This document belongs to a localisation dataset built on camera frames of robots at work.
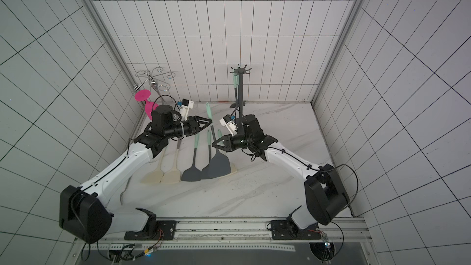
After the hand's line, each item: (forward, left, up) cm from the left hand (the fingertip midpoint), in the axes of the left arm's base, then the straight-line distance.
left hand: (208, 125), depth 75 cm
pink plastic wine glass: (+17, +34, 0) cm, 38 cm away
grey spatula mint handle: (-14, -5, -9) cm, 17 cm away
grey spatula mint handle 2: (-10, +10, -26) cm, 30 cm away
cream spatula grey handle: (-12, +19, -25) cm, 33 cm away
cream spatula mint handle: (-10, +28, -25) cm, 39 cm away
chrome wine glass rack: (+35, +33, +1) cm, 48 cm away
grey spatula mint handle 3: (-17, -1, -7) cm, 19 cm away
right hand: (-4, -3, -5) cm, 7 cm away
